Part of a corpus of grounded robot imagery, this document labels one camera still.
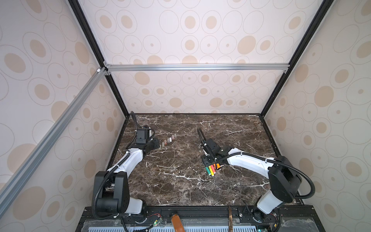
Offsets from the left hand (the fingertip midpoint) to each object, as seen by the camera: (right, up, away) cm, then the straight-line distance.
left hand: (160, 139), depth 90 cm
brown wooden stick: (+38, -39, -18) cm, 58 cm away
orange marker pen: (+34, -13, -12) cm, 38 cm away
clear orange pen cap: (+1, -3, +13) cm, 13 cm away
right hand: (+31, -11, -1) cm, 33 cm away
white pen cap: (+5, -1, +13) cm, 14 cm away
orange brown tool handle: (+12, -39, -21) cm, 46 cm away
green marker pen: (+30, -20, -2) cm, 36 cm away
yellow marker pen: (+32, -19, -2) cm, 37 cm away
